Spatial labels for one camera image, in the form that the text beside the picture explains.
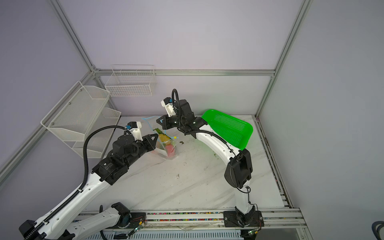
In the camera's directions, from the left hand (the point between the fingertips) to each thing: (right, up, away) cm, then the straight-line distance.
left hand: (158, 135), depth 70 cm
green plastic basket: (+45, +2, +41) cm, 61 cm away
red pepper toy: (+4, -8, +12) cm, 15 cm away
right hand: (-3, +7, +4) cm, 9 cm away
